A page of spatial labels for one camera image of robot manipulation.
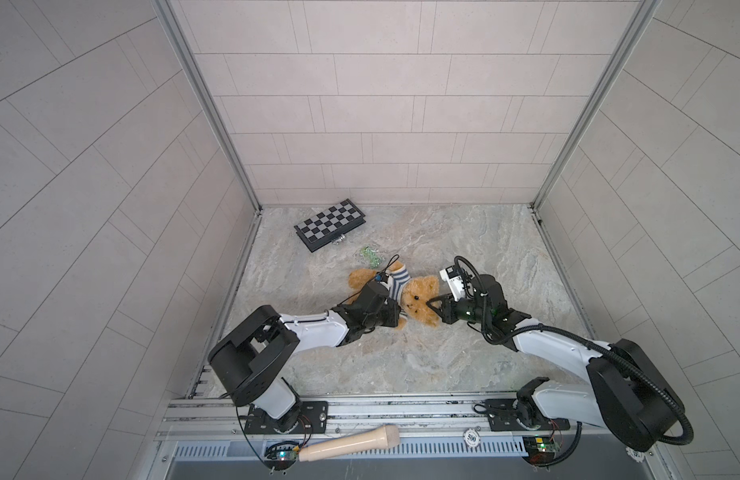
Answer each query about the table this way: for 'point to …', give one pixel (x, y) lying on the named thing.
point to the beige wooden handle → (383, 438)
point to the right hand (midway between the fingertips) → (426, 306)
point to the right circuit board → (541, 450)
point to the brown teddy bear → (414, 298)
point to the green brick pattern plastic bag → (369, 254)
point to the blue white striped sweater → (399, 277)
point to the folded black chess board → (324, 227)
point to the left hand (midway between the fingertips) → (408, 307)
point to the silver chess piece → (336, 242)
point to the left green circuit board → (281, 455)
